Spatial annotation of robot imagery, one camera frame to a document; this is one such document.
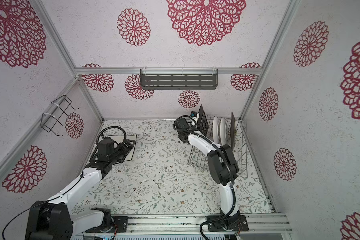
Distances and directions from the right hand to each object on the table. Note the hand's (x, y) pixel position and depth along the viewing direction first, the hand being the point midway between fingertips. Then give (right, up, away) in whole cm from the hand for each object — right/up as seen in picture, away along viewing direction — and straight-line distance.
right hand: (200, 125), depth 93 cm
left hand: (-40, -13, -8) cm, 43 cm away
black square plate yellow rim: (+21, -3, +3) cm, 22 cm away
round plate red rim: (+15, -4, +2) cm, 15 cm away
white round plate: (+10, -3, +1) cm, 10 cm away
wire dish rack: (-1, -22, +2) cm, 22 cm away
